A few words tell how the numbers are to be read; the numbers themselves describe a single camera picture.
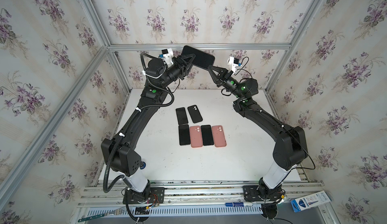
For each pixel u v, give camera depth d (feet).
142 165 2.68
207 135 3.11
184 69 1.95
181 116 3.40
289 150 1.51
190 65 1.88
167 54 2.05
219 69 2.13
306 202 2.31
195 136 3.07
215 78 2.05
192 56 2.05
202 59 2.12
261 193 2.21
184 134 3.12
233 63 2.13
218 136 3.06
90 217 2.21
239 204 2.30
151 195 2.38
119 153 1.36
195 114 3.45
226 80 1.99
